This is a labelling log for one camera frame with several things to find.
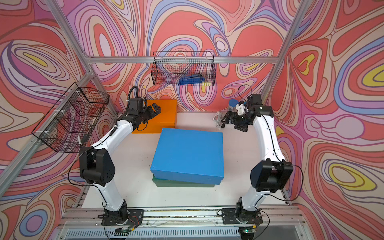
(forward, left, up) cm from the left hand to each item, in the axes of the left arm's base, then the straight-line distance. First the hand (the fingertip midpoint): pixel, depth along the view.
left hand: (158, 110), depth 90 cm
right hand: (-15, -41, +1) cm, 44 cm away
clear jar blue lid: (+15, -42, -20) cm, 49 cm away
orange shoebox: (+10, -1, -18) cm, 20 cm away
